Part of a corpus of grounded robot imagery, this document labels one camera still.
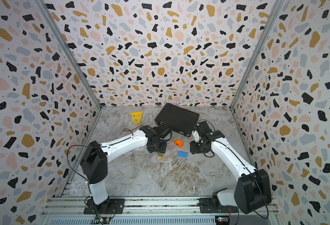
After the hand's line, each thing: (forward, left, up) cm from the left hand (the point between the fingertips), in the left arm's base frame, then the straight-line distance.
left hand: (163, 149), depth 85 cm
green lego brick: (+2, +2, -9) cm, 10 cm away
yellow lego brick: (0, +3, -9) cm, 10 cm away
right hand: (-1, -18, +2) cm, 19 cm away
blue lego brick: (+1, -12, -8) cm, 15 cm away
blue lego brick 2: (+3, +9, -10) cm, 14 cm away
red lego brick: (+1, +3, -9) cm, 10 cm away
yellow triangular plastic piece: (+34, +23, -9) cm, 42 cm away
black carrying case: (+29, -12, -7) cm, 32 cm away
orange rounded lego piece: (+9, -10, -8) cm, 15 cm away
